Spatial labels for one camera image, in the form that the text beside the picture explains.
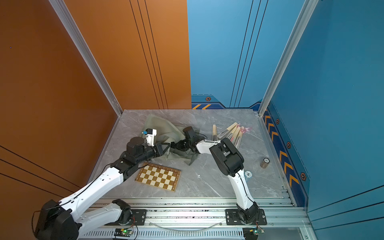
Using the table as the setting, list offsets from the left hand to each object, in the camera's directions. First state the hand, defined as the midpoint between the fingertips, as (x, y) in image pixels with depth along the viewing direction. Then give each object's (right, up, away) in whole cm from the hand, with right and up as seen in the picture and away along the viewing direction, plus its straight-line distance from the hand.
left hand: (171, 143), depth 77 cm
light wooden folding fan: (+33, +3, +28) cm, 43 cm away
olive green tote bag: (-3, +5, +3) cm, 7 cm away
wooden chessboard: (-9, -20, +7) cm, 23 cm away
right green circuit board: (+39, -42, -8) cm, 58 cm away
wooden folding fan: (+26, +2, +28) cm, 38 cm away
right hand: (-4, -4, +18) cm, 19 cm away
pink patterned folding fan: (+46, +6, +29) cm, 54 cm away
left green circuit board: (-22, -42, -6) cm, 48 cm away
